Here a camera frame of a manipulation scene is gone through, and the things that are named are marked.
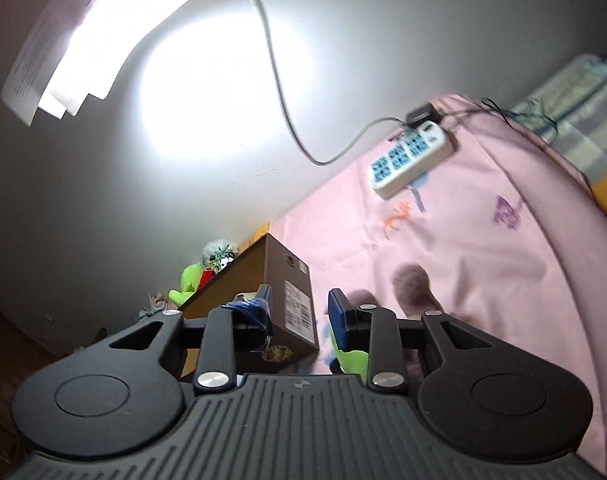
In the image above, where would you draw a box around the green pear plush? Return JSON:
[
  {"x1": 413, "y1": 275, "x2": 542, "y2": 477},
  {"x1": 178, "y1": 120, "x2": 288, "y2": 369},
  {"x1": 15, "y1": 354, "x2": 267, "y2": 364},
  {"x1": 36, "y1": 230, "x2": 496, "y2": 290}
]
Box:
[{"x1": 331, "y1": 344, "x2": 369, "y2": 384}]

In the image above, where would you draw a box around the brown cardboard box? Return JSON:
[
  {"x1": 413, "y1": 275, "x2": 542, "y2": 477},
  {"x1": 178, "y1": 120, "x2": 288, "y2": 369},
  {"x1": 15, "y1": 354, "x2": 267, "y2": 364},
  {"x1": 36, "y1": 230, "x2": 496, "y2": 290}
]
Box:
[{"x1": 182, "y1": 234, "x2": 319, "y2": 374}]

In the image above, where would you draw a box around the red plush toy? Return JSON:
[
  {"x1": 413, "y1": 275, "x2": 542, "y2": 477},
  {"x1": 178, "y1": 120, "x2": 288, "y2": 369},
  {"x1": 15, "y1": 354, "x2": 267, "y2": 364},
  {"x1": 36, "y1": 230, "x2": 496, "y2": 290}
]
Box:
[{"x1": 197, "y1": 269, "x2": 216, "y2": 289}]

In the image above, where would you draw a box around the green yellow plush toy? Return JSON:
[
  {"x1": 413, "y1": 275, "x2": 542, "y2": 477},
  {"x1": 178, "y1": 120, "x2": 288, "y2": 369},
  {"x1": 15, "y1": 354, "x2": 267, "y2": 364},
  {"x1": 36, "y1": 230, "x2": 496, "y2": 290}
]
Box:
[{"x1": 168, "y1": 263, "x2": 204, "y2": 307}]

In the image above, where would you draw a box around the grey fluffy plush ball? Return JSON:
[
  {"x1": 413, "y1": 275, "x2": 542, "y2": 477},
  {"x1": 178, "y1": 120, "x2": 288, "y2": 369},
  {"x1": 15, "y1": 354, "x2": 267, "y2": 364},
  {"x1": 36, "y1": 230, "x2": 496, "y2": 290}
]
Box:
[{"x1": 202, "y1": 238, "x2": 238, "y2": 268}]

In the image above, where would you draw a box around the pink printed bedsheet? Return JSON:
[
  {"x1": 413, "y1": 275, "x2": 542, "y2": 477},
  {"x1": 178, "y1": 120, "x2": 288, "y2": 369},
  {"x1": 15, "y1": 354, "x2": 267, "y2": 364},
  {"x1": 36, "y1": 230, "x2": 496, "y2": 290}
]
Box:
[{"x1": 271, "y1": 96, "x2": 607, "y2": 474}]

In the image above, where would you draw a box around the white blue power strip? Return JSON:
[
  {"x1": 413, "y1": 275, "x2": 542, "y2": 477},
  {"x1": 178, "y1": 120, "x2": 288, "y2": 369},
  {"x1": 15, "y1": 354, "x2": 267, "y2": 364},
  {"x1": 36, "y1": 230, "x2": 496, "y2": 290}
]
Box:
[{"x1": 367, "y1": 120, "x2": 455, "y2": 200}]

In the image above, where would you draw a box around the black plug adapter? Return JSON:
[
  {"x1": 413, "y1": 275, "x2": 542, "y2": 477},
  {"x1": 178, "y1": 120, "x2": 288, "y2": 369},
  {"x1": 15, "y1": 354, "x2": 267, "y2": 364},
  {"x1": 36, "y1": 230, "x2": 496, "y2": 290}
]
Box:
[{"x1": 405, "y1": 103, "x2": 441, "y2": 128}]

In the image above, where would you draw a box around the striped blanket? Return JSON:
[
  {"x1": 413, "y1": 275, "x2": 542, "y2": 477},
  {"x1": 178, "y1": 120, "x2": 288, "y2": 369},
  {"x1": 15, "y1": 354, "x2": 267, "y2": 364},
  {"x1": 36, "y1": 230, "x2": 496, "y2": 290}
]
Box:
[{"x1": 514, "y1": 54, "x2": 607, "y2": 215}]

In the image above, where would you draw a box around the white paper lamp shade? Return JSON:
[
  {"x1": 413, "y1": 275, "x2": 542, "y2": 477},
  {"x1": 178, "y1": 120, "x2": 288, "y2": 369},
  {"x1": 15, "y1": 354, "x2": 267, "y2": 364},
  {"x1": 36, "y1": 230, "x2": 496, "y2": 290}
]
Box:
[{"x1": 1, "y1": 0, "x2": 189, "y2": 125}]

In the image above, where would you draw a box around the white lamp cable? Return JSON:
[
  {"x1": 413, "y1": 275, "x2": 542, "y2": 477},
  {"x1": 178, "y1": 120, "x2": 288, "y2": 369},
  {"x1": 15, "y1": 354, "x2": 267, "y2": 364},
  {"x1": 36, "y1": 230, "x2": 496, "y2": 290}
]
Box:
[{"x1": 231, "y1": 0, "x2": 410, "y2": 167}]

